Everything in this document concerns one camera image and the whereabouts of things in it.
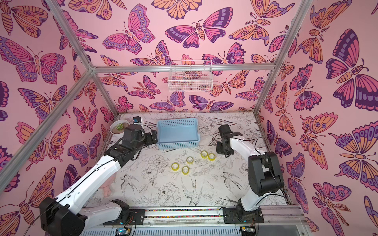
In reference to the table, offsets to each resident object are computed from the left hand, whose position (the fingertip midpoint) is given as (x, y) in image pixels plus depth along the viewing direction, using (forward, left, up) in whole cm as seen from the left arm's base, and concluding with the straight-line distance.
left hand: (151, 131), depth 80 cm
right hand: (-1, -39, -18) cm, 43 cm away
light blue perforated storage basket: (+19, -11, -27) cm, 35 cm away
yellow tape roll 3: (-6, -21, -23) cm, 31 cm away
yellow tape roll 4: (-10, -12, -23) cm, 28 cm away
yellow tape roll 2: (-2, -30, -22) cm, 37 cm away
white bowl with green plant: (+13, +27, -12) cm, 32 cm away
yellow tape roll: (-4, -35, -23) cm, 42 cm away
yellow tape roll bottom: (-12, -18, -24) cm, 32 cm away
